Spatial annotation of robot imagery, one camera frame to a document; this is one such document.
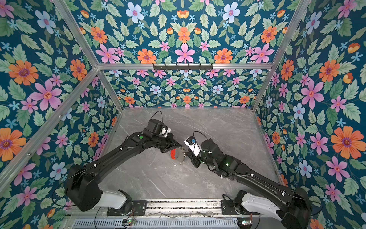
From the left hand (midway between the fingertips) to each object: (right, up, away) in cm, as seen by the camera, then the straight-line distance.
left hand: (183, 142), depth 74 cm
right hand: (+2, -4, -1) cm, 4 cm away
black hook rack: (-2, +47, +20) cm, 51 cm away
